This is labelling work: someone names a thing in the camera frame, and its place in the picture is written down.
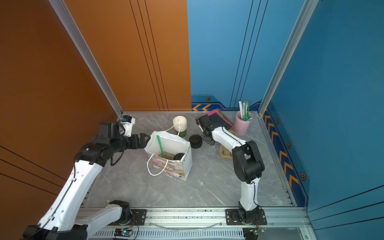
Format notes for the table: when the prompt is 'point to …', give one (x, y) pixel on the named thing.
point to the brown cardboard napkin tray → (224, 115)
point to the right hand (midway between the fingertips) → (211, 134)
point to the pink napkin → (217, 112)
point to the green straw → (158, 137)
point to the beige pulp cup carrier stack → (224, 152)
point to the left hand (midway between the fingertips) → (142, 135)
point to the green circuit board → (123, 232)
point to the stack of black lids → (195, 141)
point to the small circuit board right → (252, 233)
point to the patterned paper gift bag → (173, 144)
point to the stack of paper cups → (180, 123)
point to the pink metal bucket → (241, 127)
